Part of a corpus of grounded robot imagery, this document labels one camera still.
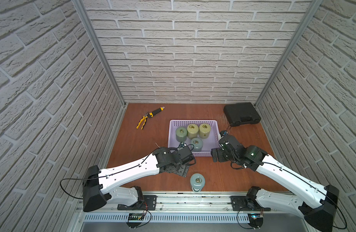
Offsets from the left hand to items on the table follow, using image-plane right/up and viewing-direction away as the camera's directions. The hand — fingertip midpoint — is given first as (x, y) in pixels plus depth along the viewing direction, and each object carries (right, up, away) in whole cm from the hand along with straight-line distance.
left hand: (182, 165), depth 73 cm
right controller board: (+37, -27, -2) cm, 46 cm away
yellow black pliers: (-29, +27, +37) cm, 54 cm away
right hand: (+21, +7, +4) cm, 22 cm away
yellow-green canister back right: (+15, +16, +22) cm, 31 cm away
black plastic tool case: (+44, +27, +37) cm, 63 cm away
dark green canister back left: (-1, +14, +19) cm, 24 cm away
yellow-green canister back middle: (+7, +16, +22) cm, 28 cm away
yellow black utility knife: (-25, +27, +37) cm, 52 cm away
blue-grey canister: (+10, +9, +15) cm, 20 cm away
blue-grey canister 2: (+8, -8, 0) cm, 11 cm away
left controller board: (-24, -26, 0) cm, 36 cm away
